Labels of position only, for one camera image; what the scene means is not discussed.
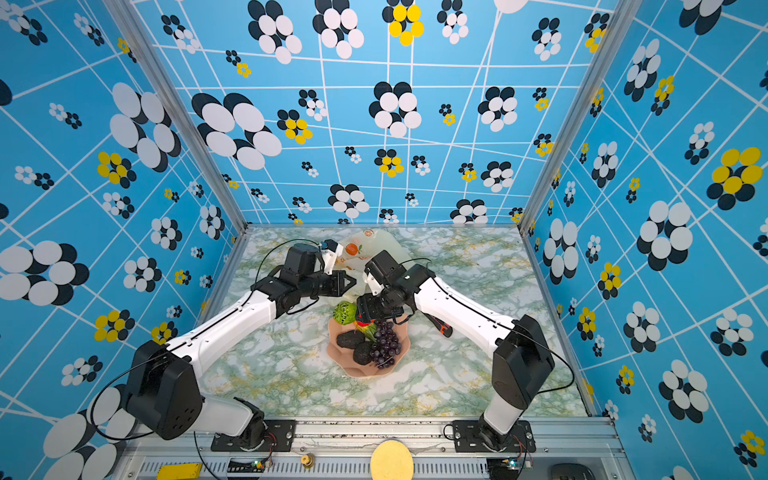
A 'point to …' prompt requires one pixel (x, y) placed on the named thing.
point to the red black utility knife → (442, 327)
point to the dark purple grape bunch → (387, 345)
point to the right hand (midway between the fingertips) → (368, 315)
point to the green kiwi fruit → (345, 313)
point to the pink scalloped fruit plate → (344, 358)
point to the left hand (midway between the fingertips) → (358, 280)
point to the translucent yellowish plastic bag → (358, 247)
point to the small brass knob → (307, 460)
